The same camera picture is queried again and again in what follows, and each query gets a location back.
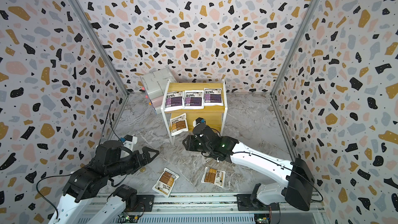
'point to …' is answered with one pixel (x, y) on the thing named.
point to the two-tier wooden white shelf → (214, 115)
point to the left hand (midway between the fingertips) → (155, 156)
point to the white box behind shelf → (155, 82)
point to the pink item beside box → (157, 101)
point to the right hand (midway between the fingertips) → (184, 142)
